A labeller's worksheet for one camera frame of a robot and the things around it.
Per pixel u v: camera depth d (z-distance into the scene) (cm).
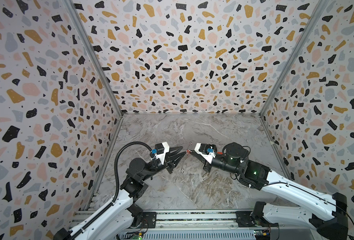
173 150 65
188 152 62
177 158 61
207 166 55
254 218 65
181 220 75
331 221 41
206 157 51
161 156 56
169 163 58
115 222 56
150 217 75
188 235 70
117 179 50
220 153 56
